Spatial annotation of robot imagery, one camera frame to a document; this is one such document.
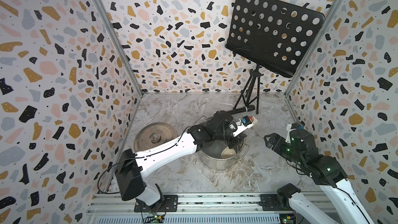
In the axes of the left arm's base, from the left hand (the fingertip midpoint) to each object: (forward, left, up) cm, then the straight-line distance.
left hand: (246, 133), depth 69 cm
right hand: (-2, -10, -3) cm, 11 cm away
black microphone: (+36, -8, -28) cm, 46 cm away
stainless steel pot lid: (+14, +51, -23) cm, 58 cm away
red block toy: (+26, -12, -24) cm, 37 cm away
